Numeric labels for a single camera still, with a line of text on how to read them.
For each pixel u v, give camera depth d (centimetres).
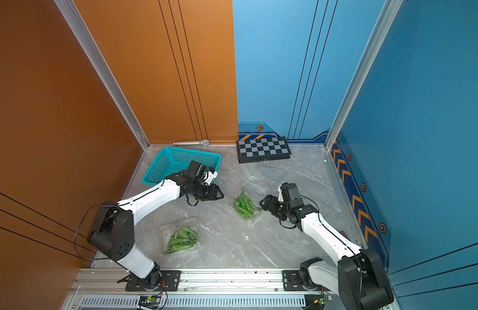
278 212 75
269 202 77
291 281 72
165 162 106
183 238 81
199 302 70
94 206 47
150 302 72
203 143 120
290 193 66
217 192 80
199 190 74
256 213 92
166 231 85
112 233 45
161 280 72
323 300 70
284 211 71
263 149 114
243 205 91
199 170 72
